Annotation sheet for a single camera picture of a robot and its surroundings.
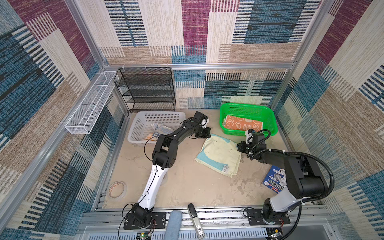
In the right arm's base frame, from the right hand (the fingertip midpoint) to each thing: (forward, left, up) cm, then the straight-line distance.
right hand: (237, 146), depth 96 cm
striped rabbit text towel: (+15, +52, +1) cm, 54 cm away
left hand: (+10, +15, 0) cm, 18 cm away
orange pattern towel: (+19, -3, 0) cm, 19 cm away
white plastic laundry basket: (+21, +65, +2) cm, 68 cm away
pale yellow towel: (-5, +11, -2) cm, 12 cm away
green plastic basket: (+27, -21, +2) cm, 35 cm away
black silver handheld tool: (-42, +27, +1) cm, 50 cm away
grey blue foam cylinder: (-41, +38, +1) cm, 56 cm away
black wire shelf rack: (+40, +60, +16) cm, 74 cm away
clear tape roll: (-24, +70, -1) cm, 74 cm away
